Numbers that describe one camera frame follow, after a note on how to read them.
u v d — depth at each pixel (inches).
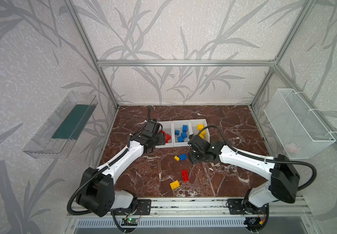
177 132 40.1
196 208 29.7
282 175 16.3
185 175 32.8
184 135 39.9
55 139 24.9
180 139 39.1
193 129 37.8
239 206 29.0
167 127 39.3
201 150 24.3
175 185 31.8
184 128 40.5
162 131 40.1
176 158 35.4
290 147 28.5
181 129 40.6
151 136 25.2
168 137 38.2
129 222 27.9
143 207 29.0
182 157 35.0
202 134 39.3
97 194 16.0
